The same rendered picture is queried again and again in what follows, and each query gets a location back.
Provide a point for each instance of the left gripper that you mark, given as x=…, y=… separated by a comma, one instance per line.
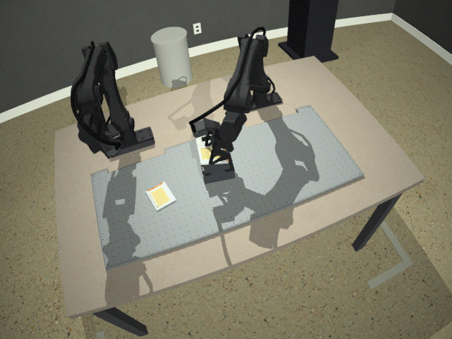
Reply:
x=217, y=143

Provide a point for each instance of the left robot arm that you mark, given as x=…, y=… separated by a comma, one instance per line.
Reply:
x=250, y=62

